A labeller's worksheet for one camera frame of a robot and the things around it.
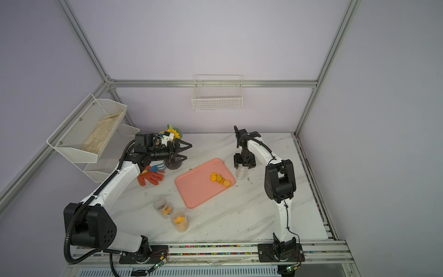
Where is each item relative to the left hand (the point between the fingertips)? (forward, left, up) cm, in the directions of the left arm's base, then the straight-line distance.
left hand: (188, 153), depth 77 cm
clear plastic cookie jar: (+3, -26, -22) cm, 34 cm away
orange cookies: (+1, -11, -24) cm, 26 cm away
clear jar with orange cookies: (-24, +4, -21) cm, 32 cm away
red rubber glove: (+2, +25, -26) cm, 36 cm away
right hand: (+5, -24, -19) cm, 31 cm away
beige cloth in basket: (+3, +41, +5) cm, 42 cm away
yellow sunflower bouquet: (+16, +9, -3) cm, 18 cm away
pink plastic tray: (-2, +1, -29) cm, 29 cm away
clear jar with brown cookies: (-16, +14, -21) cm, 30 cm away
